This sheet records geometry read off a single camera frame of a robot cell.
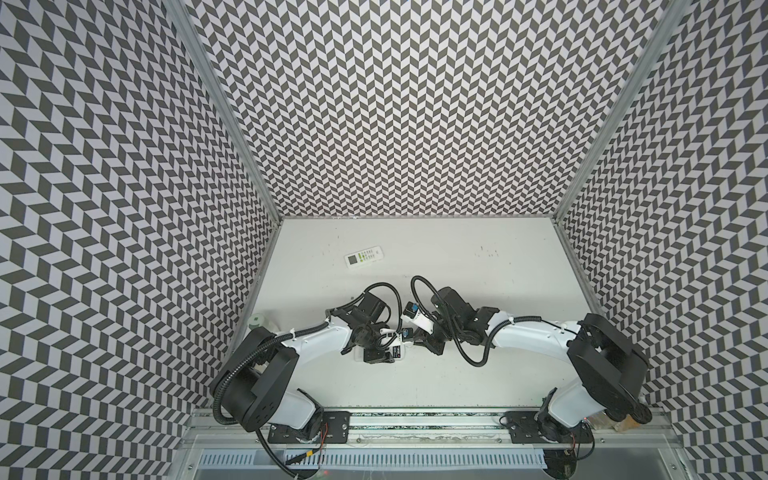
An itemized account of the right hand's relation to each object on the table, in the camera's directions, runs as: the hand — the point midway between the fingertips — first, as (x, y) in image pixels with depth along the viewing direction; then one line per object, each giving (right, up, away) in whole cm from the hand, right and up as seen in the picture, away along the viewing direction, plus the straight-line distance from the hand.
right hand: (417, 344), depth 83 cm
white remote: (-6, -2, +1) cm, 6 cm away
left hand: (-9, -2, +3) cm, 9 cm away
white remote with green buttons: (-18, +24, +22) cm, 37 cm away
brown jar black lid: (+51, -12, -14) cm, 54 cm away
